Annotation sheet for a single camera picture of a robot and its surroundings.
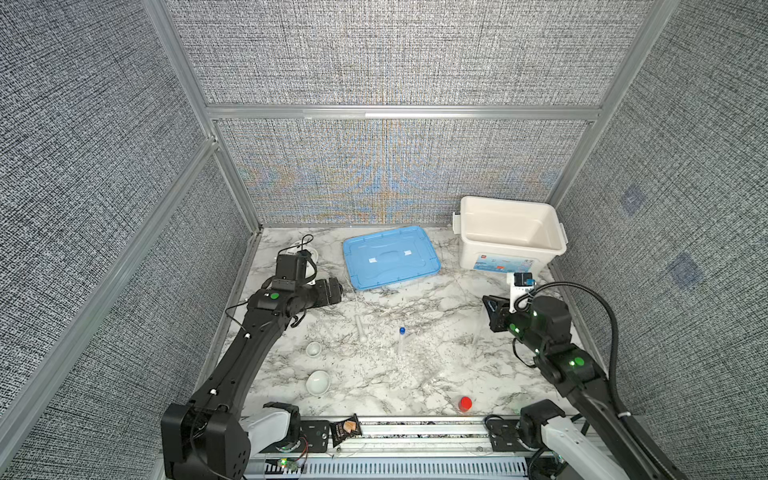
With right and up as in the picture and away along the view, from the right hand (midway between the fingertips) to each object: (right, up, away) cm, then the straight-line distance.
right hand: (489, 295), depth 77 cm
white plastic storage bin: (+22, +18, +41) cm, 50 cm away
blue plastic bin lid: (-24, +9, +33) cm, 42 cm away
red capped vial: (-6, -28, 0) cm, 28 cm away
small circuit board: (-37, -32, -3) cm, 49 cm away
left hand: (-42, +1, +5) cm, 43 cm away
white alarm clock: (-43, +8, -12) cm, 45 cm away
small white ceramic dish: (-47, -17, +10) cm, 51 cm away
